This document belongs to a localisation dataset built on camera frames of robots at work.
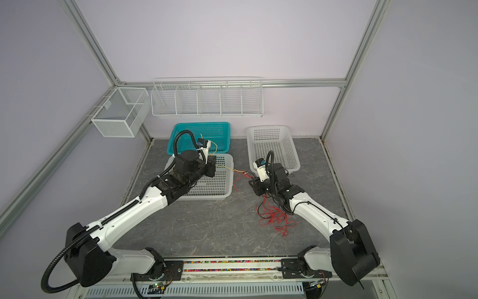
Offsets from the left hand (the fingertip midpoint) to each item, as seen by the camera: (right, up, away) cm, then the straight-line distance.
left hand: (215, 159), depth 77 cm
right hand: (+16, -10, +8) cm, 21 cm away
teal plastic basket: (-6, +16, +43) cm, 46 cm away
